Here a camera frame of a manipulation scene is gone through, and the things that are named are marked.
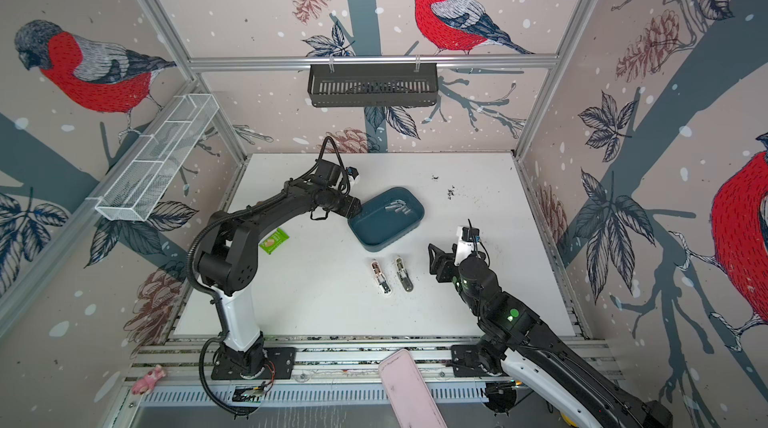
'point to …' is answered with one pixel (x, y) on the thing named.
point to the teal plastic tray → (386, 218)
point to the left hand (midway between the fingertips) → (353, 204)
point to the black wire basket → (373, 85)
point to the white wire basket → (155, 158)
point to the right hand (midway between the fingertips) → (436, 250)
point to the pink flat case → (407, 392)
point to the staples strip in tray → (398, 206)
